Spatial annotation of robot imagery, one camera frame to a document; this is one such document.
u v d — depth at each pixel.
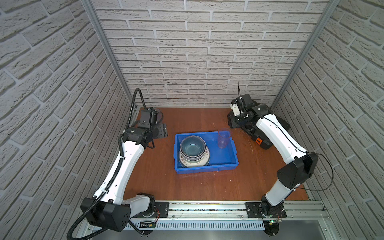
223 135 0.95
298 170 0.43
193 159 0.79
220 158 0.92
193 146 0.88
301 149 0.47
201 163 0.87
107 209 0.37
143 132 0.49
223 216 0.73
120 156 0.43
